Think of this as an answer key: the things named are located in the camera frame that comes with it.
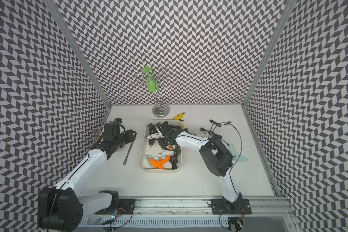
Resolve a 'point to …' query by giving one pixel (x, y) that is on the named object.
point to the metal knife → (124, 161)
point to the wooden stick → (96, 134)
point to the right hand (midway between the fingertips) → (163, 141)
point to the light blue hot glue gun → (148, 156)
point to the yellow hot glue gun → (179, 117)
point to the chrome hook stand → (153, 78)
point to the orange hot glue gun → (159, 163)
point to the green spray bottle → (150, 81)
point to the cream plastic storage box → (144, 148)
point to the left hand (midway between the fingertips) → (133, 134)
